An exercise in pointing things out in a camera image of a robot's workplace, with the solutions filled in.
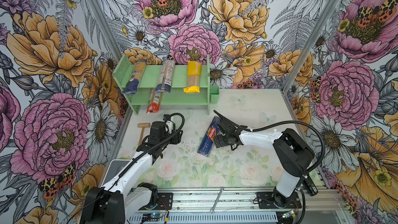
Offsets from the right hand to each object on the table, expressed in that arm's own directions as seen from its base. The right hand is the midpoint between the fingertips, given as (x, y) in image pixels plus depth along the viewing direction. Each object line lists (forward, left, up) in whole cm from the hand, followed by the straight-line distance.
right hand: (224, 144), depth 93 cm
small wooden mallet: (+12, +49, +5) cm, 51 cm away
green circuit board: (-34, +35, 0) cm, 49 cm away
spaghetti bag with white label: (+21, +32, +30) cm, 49 cm away
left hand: (+1, +27, +10) cm, 28 cm away
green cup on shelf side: (+32, +4, +9) cm, 34 cm away
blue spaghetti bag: (-2, +10, +3) cm, 11 cm away
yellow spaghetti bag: (+30, +17, +30) cm, 46 cm away
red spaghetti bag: (+24, +41, +17) cm, 50 cm away
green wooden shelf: (+22, +37, +28) cm, 52 cm away
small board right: (-35, -26, -1) cm, 43 cm away
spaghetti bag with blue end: (+20, +48, +31) cm, 61 cm away
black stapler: (-24, -39, +1) cm, 46 cm away
